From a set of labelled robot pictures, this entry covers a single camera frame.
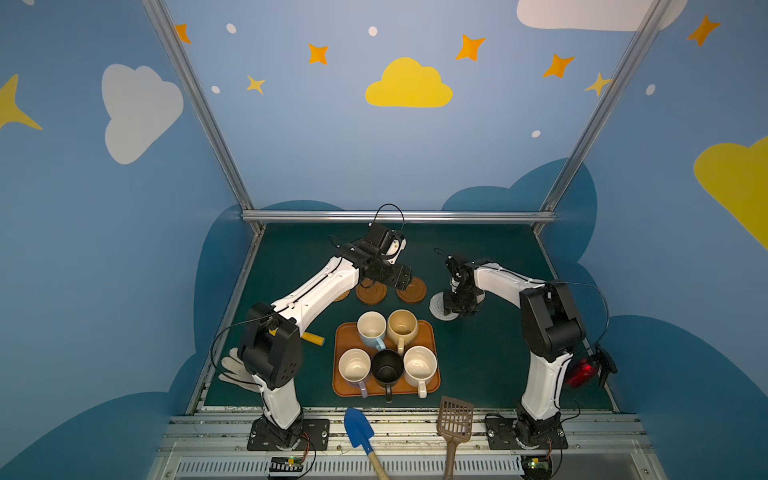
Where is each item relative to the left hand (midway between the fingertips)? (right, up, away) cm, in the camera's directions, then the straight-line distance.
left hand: (397, 271), depth 86 cm
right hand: (+19, -13, +11) cm, 26 cm away
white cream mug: (+6, -27, -2) cm, 28 cm away
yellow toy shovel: (-26, -20, +2) cm, 33 cm away
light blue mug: (-8, -17, +3) cm, 19 cm away
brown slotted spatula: (+14, -38, -12) cm, 42 cm away
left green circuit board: (-28, -47, -13) cm, 57 cm away
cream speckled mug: (+2, -18, +6) cm, 19 cm away
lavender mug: (-12, -27, -2) cm, 30 cm away
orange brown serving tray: (-16, -20, +4) cm, 26 cm away
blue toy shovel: (-10, -40, -11) cm, 43 cm away
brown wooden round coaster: (+6, -8, +16) cm, 19 cm away
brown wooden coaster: (-8, -8, +15) cm, 19 cm away
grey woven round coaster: (+13, -13, +12) cm, 22 cm away
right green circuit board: (+35, -48, -13) cm, 61 cm away
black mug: (-3, -27, -2) cm, 28 cm away
